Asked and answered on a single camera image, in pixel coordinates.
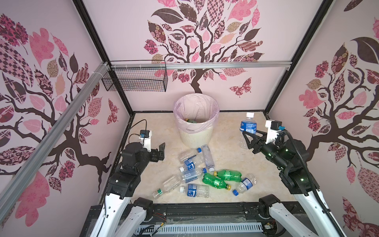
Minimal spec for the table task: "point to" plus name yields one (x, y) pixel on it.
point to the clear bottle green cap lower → (172, 182)
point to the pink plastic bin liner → (201, 107)
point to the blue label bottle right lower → (246, 184)
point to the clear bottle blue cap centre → (193, 175)
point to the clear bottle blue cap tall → (208, 157)
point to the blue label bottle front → (193, 190)
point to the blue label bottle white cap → (190, 164)
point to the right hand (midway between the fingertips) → (248, 130)
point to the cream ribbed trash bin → (196, 140)
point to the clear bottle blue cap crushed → (191, 155)
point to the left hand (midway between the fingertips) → (156, 145)
